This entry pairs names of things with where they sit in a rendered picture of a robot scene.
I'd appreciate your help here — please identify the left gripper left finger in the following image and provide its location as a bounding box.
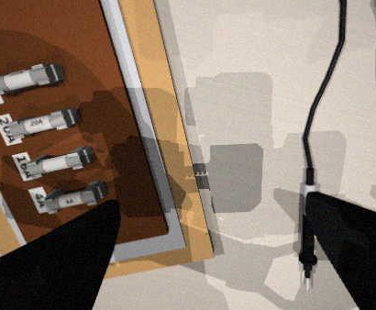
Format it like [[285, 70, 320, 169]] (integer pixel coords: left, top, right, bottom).
[[0, 200, 121, 310]]

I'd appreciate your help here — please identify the black tester probe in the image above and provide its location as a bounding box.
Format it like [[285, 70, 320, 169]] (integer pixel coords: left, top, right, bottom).
[[299, 168, 317, 293]]

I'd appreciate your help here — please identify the white cylindrical fuse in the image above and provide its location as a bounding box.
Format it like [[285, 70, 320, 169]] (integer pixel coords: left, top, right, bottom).
[[45, 187, 100, 211], [0, 65, 55, 92], [9, 110, 72, 136], [28, 151, 86, 175]]

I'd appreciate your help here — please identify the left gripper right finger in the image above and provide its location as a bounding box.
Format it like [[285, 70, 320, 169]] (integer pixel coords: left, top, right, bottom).
[[305, 192, 376, 310]]

